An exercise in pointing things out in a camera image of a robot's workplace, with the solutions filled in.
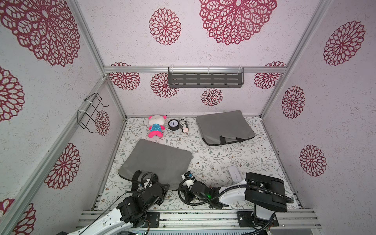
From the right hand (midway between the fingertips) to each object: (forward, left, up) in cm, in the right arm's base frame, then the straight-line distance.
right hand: (179, 189), depth 82 cm
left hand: (+1, +4, +3) cm, 6 cm away
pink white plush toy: (+46, +20, +4) cm, 50 cm away
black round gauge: (+48, +8, 0) cm, 49 cm away
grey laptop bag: (+13, +6, +3) cm, 15 cm away
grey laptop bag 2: (+46, -30, -1) cm, 55 cm away
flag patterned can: (+45, -1, +1) cm, 45 cm away
